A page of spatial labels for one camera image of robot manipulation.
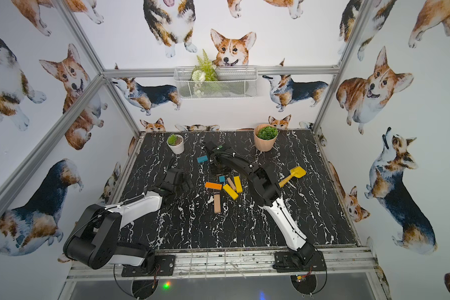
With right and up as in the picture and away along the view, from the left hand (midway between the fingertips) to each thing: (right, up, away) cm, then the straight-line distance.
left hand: (186, 178), depth 93 cm
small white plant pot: (-9, +18, +12) cm, 24 cm away
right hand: (+15, +2, +6) cm, 16 cm away
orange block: (+13, -4, +4) cm, 14 cm away
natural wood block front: (+15, -11, -3) cm, 19 cm away
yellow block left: (+22, -7, +1) cm, 23 cm away
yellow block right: (+26, -4, +4) cm, 26 cm away
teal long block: (+17, -1, +5) cm, 18 cm away
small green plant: (-12, +20, +12) cm, 26 cm away
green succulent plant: (+42, +24, +12) cm, 50 cm away
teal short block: (+5, +9, +14) cm, 18 cm away
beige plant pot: (+39, +17, +13) cm, 45 cm away
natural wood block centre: (+23, -3, +3) cm, 23 cm away
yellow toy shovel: (+57, +2, +7) cm, 58 cm away
